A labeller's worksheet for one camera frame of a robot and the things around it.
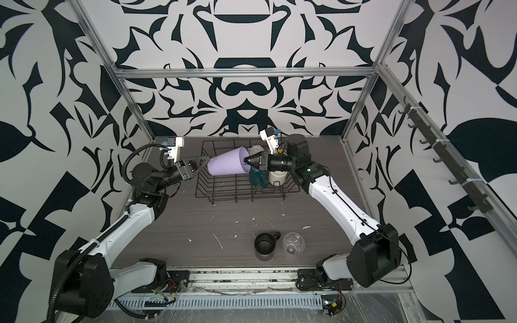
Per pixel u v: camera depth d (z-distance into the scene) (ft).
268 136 2.16
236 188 3.20
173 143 2.09
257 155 2.19
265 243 2.67
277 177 3.04
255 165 2.19
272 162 2.09
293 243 2.71
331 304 2.34
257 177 3.09
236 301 2.34
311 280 2.43
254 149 3.07
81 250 1.40
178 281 2.43
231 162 2.16
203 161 2.08
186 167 1.95
